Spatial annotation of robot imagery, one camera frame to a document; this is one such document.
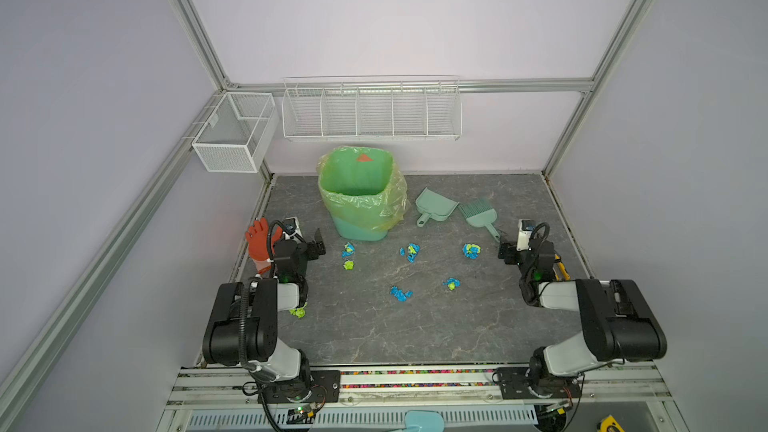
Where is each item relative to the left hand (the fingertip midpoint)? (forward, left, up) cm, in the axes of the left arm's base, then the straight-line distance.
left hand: (306, 233), depth 93 cm
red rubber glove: (+6, +20, -11) cm, 24 cm away
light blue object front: (-49, -31, -8) cm, 59 cm away
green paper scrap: (-8, -13, -7) cm, 17 cm away
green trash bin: (0, -15, -1) cm, 15 cm away
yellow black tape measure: (-53, -74, -6) cm, 91 cm away
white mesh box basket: (+36, +25, +12) cm, 46 cm away
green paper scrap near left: (-22, +1, -7) cm, 23 cm away
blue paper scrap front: (-18, -28, -8) cm, 34 cm away
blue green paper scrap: (-2, -12, -8) cm, 15 cm away
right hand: (-5, -67, -2) cm, 67 cm away
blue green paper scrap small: (-16, -45, -8) cm, 48 cm away
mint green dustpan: (+15, -43, -8) cm, 46 cm away
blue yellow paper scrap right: (-5, -53, -8) cm, 54 cm away
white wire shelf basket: (+37, -39, +19) cm, 57 cm away
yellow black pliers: (-13, -79, -8) cm, 81 cm away
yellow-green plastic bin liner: (+19, -18, +1) cm, 26 cm away
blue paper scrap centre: (-4, -34, -7) cm, 35 cm away
